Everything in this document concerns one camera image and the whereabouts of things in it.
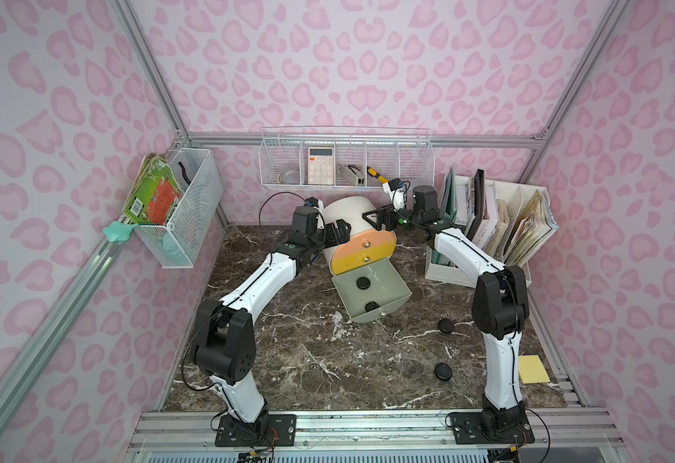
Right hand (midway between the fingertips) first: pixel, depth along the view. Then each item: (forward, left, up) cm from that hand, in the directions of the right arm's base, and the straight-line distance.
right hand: (368, 214), depth 91 cm
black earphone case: (-12, +1, -22) cm, 25 cm away
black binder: (-2, -32, +6) cm, 33 cm away
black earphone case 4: (-41, -21, -22) cm, 51 cm away
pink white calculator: (+14, +16, +8) cm, 23 cm away
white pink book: (-1, -38, +1) cm, 38 cm away
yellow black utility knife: (+16, -2, +4) cm, 16 cm away
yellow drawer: (-10, +2, -10) cm, 14 cm away
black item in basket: (+6, +56, +12) cm, 58 cm away
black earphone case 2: (-22, -1, -20) cm, 30 cm away
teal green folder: (-4, -24, +7) cm, 25 cm away
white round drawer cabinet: (+4, +6, -1) cm, 7 cm away
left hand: (-6, +9, +1) cm, 10 cm away
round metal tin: (+13, +27, +4) cm, 30 cm away
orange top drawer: (-9, +2, -2) cm, 10 cm away
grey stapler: (+16, +6, +3) cm, 17 cm away
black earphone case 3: (-27, -24, -22) cm, 42 cm away
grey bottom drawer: (-19, -6, -13) cm, 24 cm away
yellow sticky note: (-39, -48, -27) cm, 67 cm away
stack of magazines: (-4, -47, +1) cm, 47 cm away
